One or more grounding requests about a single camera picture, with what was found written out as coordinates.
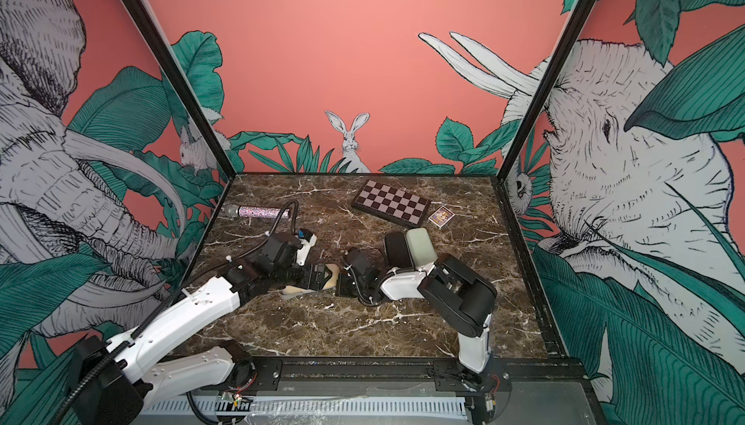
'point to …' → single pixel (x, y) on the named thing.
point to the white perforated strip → (305, 408)
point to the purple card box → (441, 216)
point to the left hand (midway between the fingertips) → (321, 267)
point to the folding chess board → (390, 202)
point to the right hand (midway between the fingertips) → (332, 285)
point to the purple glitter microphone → (230, 211)
